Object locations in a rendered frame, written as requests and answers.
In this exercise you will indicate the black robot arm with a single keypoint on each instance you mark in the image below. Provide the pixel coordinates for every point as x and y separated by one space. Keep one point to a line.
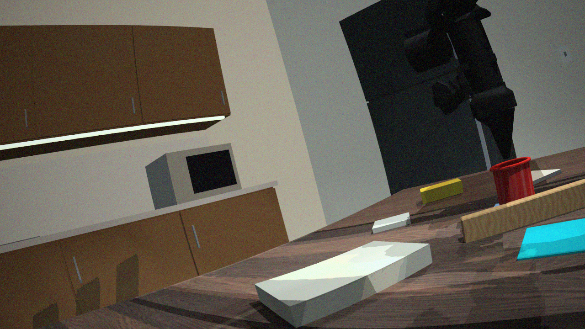
428 46

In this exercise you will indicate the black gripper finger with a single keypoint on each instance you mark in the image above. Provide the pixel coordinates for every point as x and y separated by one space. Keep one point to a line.
501 126

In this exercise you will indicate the long wooden plank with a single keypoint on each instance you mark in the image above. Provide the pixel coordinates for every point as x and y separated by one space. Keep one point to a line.
524 211

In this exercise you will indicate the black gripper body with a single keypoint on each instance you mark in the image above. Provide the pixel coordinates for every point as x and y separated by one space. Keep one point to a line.
490 92

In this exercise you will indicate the yellow rectangular block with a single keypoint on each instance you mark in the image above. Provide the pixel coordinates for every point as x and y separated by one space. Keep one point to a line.
441 190

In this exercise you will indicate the dark red cup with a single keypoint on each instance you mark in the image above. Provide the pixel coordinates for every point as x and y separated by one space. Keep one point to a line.
513 180

